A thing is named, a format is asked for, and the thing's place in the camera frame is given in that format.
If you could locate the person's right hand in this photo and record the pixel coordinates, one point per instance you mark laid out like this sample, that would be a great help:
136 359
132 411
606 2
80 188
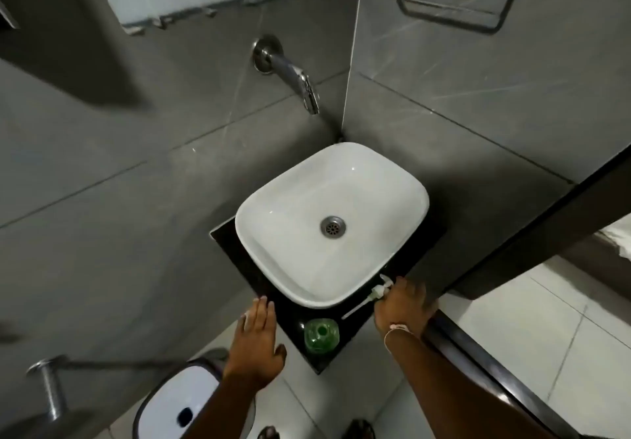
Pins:
404 305

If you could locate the person's left hand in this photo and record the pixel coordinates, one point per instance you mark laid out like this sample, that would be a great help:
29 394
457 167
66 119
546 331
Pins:
256 345

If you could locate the green hand soap bottle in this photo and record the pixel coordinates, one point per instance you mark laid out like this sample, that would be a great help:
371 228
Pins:
321 339

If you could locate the white ceramic wash basin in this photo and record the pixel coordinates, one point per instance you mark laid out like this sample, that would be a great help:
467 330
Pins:
291 207

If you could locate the person's left forearm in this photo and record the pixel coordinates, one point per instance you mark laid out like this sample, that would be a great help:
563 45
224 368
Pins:
222 414

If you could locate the person's right forearm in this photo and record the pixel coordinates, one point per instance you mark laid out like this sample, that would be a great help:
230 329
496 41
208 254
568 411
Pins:
443 394

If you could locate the person's left foot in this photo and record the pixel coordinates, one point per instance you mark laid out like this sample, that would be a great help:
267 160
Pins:
268 434

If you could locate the person's foot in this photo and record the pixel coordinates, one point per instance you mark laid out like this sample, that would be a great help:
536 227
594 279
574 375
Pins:
268 434
360 430

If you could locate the metal sink drain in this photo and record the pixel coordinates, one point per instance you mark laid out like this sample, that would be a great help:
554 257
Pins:
333 226

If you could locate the person's right foot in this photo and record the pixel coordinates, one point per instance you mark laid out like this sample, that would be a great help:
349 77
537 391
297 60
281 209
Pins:
360 430

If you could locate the black vanity slab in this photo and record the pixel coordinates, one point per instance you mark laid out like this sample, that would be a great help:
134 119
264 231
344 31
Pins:
295 320

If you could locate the white lidded trash bin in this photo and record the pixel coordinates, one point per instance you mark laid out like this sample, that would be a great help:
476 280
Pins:
167 399

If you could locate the metal toilet paper holder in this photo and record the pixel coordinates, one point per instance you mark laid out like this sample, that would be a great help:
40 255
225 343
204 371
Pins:
49 389

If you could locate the white bedding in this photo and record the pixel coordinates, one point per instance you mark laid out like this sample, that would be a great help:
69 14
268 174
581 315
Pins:
616 239

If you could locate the black door frame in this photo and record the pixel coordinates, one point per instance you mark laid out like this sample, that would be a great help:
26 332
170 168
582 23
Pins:
493 379

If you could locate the chrome wall faucet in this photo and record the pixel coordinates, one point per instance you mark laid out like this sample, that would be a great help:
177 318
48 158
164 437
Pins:
291 69

